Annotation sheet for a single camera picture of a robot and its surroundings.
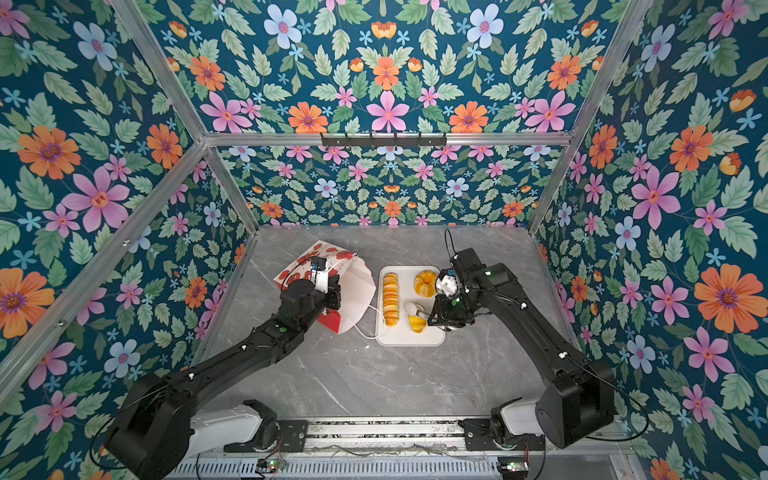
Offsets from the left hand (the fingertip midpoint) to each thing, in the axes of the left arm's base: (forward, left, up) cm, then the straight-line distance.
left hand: (341, 269), depth 81 cm
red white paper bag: (+5, -2, -15) cm, 16 cm away
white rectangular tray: (-11, -16, -21) cm, 29 cm away
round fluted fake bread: (+5, -25, -17) cm, 30 cm away
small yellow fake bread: (-10, -20, -16) cm, 28 cm away
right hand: (-15, -24, -4) cm, 28 cm away
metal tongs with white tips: (-9, -20, -8) cm, 23 cm away
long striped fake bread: (+1, -13, -20) cm, 24 cm away
